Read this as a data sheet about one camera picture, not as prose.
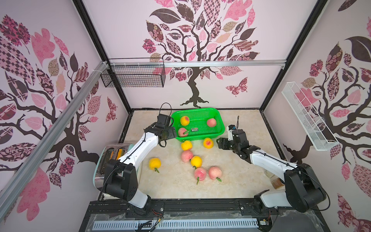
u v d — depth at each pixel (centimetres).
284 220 71
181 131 98
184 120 105
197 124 110
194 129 107
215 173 81
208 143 92
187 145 92
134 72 95
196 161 84
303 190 42
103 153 74
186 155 88
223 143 79
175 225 70
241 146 68
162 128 66
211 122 104
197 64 95
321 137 65
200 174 79
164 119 67
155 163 86
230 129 80
